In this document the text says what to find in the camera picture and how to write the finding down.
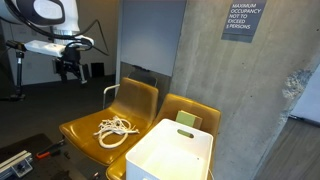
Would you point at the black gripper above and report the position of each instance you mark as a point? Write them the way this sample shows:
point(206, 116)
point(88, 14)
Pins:
point(70, 61)

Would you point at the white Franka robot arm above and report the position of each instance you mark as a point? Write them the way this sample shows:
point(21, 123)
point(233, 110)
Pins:
point(70, 13)

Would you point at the white plastic basket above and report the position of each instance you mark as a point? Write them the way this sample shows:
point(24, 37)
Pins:
point(160, 156)

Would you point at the black box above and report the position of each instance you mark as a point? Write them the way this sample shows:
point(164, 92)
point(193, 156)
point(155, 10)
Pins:
point(97, 70)

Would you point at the yellow chair with metal armrest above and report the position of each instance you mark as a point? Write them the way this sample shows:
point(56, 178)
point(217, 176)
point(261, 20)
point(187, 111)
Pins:
point(133, 96)

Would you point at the frosted glass panel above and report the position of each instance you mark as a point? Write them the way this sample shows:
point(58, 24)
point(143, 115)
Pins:
point(150, 33)

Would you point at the yellow chair without armrest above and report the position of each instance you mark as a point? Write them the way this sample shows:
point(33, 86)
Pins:
point(173, 106)

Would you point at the silver metal device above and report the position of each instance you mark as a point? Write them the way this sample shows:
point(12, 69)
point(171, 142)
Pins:
point(13, 163)

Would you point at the green box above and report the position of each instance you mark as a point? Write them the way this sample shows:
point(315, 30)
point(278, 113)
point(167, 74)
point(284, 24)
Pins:
point(186, 118)

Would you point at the grey occupancy sign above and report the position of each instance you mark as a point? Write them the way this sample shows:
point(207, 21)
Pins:
point(243, 20)

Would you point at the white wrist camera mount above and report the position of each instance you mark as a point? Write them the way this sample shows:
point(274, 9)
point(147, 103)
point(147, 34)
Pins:
point(46, 48)

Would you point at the black camera tripod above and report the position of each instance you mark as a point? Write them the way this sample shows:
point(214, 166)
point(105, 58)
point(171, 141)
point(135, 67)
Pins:
point(19, 66)

